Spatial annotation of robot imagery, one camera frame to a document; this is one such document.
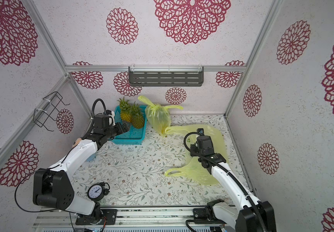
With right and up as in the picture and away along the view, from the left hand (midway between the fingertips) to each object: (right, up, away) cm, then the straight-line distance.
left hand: (125, 125), depth 87 cm
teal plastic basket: (+1, -7, +19) cm, 21 cm away
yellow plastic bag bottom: (+39, -26, -8) cm, 48 cm away
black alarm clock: (-14, -37, -7) cm, 40 cm away
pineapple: (+5, +7, +13) cm, 15 cm away
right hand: (+41, -10, -4) cm, 42 cm away
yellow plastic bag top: (+20, +6, +6) cm, 22 cm away
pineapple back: (-4, +12, +16) cm, 20 cm away
